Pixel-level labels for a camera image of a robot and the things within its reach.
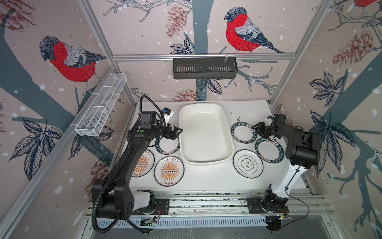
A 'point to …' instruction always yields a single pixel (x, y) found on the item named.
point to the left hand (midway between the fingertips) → (174, 126)
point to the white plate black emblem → (247, 164)
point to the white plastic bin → (206, 137)
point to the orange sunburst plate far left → (144, 165)
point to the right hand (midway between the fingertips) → (255, 129)
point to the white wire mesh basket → (97, 112)
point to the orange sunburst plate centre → (169, 171)
